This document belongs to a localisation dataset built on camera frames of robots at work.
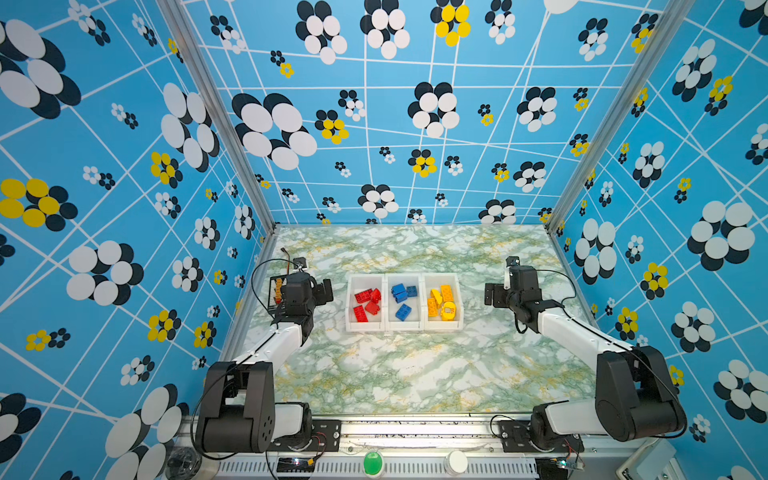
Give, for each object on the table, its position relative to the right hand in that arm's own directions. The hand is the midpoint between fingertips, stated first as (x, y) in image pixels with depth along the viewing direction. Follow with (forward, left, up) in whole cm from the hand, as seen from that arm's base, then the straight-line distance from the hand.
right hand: (504, 288), depth 92 cm
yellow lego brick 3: (-5, +17, -5) cm, 19 cm away
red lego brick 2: (0, +40, -4) cm, 41 cm away
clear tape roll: (-46, +78, +4) cm, 91 cm away
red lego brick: (0, +45, -5) cm, 45 cm away
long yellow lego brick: (0, +21, -5) cm, 21 cm away
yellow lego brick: (+2, +17, -6) cm, 18 cm away
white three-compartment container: (-10, +37, -3) cm, 39 cm away
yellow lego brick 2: (-4, +22, -6) cm, 23 cm away
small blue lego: (+2, +33, -6) cm, 34 cm away
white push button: (-45, +21, -1) cm, 49 cm away
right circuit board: (-45, -2, -9) cm, 46 cm away
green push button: (-45, +39, +2) cm, 60 cm away
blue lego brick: (-5, +32, -6) cm, 33 cm away
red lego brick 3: (-6, +45, -6) cm, 46 cm away
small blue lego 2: (+3, +29, -6) cm, 30 cm away
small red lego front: (-3, +42, -7) cm, 42 cm away
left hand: (0, +60, +4) cm, 60 cm away
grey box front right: (-42, -27, -5) cm, 51 cm away
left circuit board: (-45, +59, -10) cm, 75 cm away
